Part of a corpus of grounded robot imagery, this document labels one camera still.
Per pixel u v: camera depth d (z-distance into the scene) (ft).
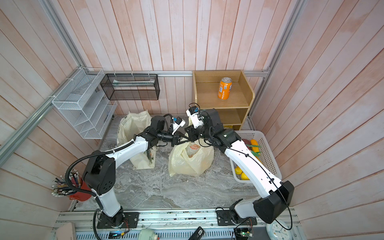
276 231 2.25
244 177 2.70
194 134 2.05
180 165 2.50
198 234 2.20
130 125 3.04
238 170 2.76
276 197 1.27
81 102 2.27
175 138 2.35
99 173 1.55
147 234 2.17
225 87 2.55
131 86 3.41
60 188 2.31
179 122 2.39
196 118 2.01
